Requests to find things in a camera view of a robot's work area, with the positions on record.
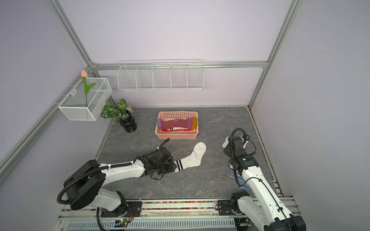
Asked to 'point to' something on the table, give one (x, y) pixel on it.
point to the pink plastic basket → (180, 135)
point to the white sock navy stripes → (227, 142)
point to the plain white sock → (193, 159)
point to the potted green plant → (122, 113)
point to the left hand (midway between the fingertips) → (175, 168)
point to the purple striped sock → (186, 123)
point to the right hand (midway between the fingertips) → (232, 147)
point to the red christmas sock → (177, 129)
